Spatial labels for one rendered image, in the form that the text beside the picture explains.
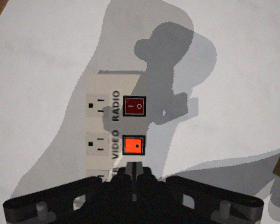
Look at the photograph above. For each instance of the grey power strip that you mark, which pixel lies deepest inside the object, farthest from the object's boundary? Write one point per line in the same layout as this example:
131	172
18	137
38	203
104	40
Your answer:
115	122

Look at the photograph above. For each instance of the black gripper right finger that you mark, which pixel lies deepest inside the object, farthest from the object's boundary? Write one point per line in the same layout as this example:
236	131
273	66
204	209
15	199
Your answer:
220	205

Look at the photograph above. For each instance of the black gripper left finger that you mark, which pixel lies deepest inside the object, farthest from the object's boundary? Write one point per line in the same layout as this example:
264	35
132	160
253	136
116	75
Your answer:
51	204

